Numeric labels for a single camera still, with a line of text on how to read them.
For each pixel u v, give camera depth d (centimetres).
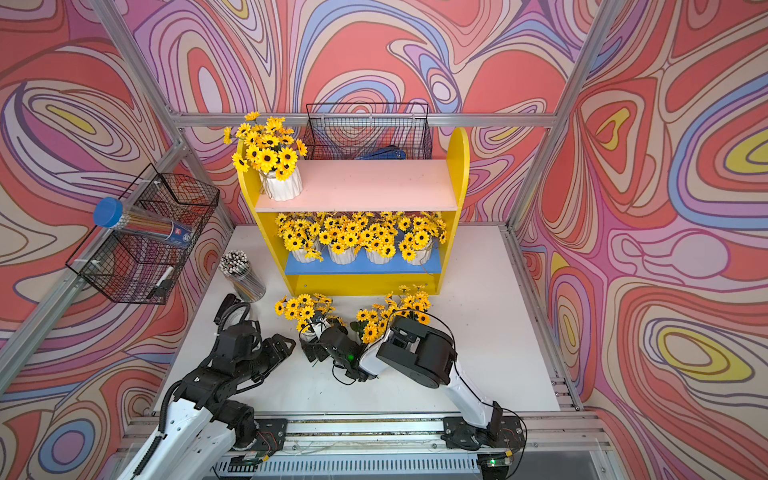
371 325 76
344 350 71
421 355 53
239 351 59
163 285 72
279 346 72
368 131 91
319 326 79
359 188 74
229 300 94
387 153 87
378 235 79
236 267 85
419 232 78
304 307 79
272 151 58
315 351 81
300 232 81
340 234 80
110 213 62
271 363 69
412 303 79
